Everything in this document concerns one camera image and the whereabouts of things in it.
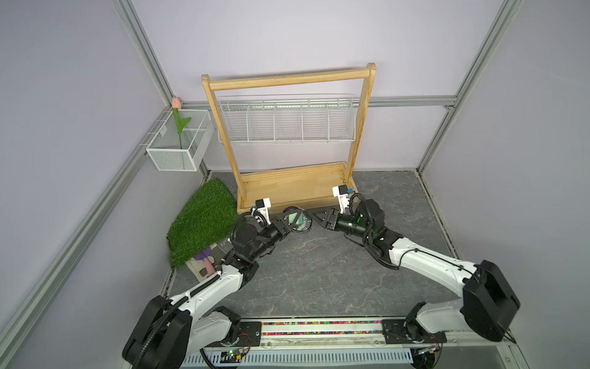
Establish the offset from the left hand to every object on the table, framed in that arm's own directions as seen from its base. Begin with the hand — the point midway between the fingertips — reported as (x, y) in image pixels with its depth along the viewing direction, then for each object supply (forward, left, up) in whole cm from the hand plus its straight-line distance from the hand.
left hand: (303, 215), depth 73 cm
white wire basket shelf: (+52, +3, +2) cm, 52 cm away
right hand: (0, -2, +1) cm, 2 cm away
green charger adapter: (-2, +1, -1) cm, 2 cm away
